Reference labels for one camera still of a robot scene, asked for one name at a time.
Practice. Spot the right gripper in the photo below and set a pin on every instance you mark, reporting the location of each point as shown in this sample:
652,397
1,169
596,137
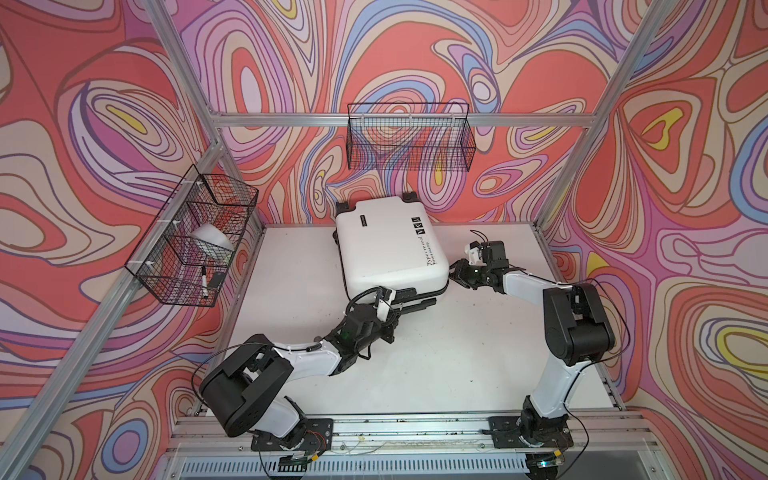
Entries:
457,270

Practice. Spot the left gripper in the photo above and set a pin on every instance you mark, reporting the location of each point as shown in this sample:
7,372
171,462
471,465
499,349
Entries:
389,328

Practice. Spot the black and white suitcase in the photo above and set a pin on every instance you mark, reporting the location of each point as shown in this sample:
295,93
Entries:
390,242

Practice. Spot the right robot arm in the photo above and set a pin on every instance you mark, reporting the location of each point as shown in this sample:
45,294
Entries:
576,329

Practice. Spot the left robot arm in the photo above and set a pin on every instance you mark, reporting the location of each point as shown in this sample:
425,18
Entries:
243,390

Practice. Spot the green circuit board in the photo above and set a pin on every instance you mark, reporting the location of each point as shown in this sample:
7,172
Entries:
289,462

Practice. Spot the black marker pen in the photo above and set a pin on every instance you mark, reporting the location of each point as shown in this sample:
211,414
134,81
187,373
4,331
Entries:
204,283

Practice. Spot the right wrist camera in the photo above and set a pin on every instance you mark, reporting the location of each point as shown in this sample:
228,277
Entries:
475,252

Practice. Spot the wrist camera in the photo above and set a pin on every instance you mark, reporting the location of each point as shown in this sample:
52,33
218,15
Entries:
475,252
384,300

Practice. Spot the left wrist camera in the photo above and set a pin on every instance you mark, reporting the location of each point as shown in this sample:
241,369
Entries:
384,300

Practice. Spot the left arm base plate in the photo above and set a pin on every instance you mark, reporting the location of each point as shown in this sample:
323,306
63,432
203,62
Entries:
311,435

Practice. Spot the back wall wire basket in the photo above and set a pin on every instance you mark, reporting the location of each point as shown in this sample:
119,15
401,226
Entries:
410,136

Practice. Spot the wall wire basket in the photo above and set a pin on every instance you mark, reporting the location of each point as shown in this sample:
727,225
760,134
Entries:
168,265
410,136

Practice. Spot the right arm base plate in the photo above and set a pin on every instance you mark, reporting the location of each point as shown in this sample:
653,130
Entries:
529,431

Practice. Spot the left wall wire basket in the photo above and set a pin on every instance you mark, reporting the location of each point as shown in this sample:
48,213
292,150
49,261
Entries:
168,265

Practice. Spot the aluminium front rail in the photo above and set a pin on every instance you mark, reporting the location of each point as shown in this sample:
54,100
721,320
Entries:
445,433

